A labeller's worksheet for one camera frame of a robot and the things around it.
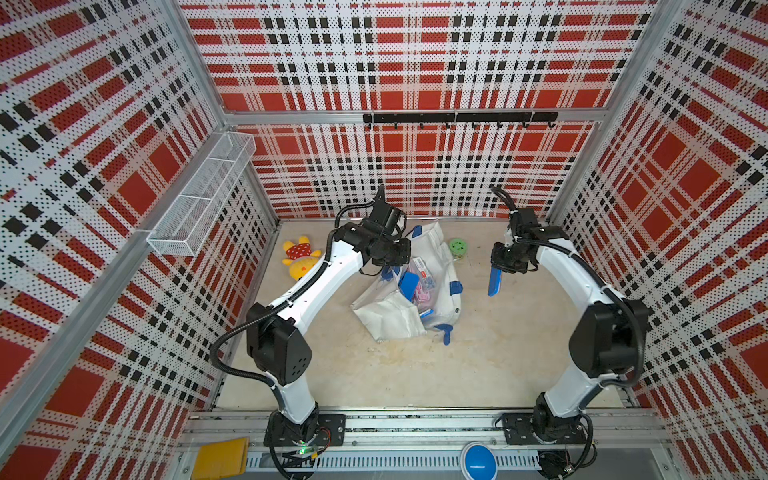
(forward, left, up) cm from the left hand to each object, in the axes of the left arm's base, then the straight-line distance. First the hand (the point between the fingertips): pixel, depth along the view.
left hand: (411, 257), depth 81 cm
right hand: (+2, -26, -7) cm, 27 cm away
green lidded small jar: (+18, -18, -18) cm, 31 cm away
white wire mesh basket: (+14, +70, -1) cm, 71 cm away
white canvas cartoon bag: (-12, +6, -10) cm, 17 cm away
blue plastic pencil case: (+2, +1, -18) cm, 18 cm away
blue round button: (-45, -15, -20) cm, 51 cm away
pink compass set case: (+2, -5, -17) cm, 18 cm away
